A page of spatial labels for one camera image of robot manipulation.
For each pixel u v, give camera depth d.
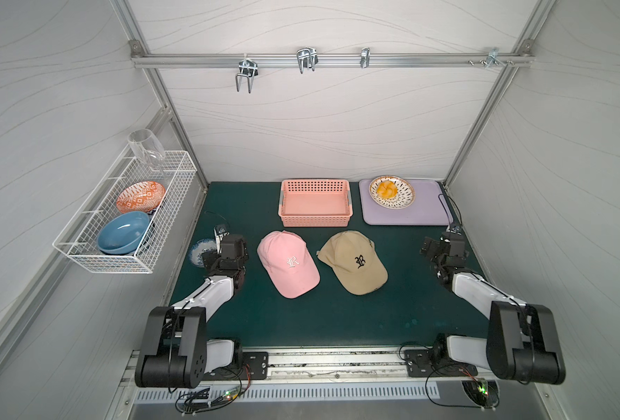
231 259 0.69
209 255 0.78
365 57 0.78
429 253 0.84
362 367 0.75
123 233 0.62
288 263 0.86
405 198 1.15
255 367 0.73
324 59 0.80
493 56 0.77
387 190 1.14
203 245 0.96
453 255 0.69
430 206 1.15
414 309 0.85
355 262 0.88
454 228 0.78
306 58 0.76
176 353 0.41
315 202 1.14
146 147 0.73
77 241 0.56
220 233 0.77
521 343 0.42
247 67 0.78
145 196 0.72
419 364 0.74
